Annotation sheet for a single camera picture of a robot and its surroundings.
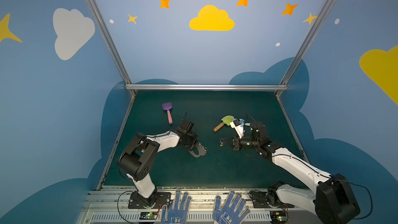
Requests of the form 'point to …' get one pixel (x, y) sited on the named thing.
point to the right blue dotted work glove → (227, 214)
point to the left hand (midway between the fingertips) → (203, 141)
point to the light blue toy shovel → (241, 121)
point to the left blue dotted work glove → (174, 214)
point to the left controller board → (148, 215)
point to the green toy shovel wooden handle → (219, 126)
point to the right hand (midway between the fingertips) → (225, 139)
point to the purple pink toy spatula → (167, 106)
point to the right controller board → (278, 217)
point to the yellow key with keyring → (221, 144)
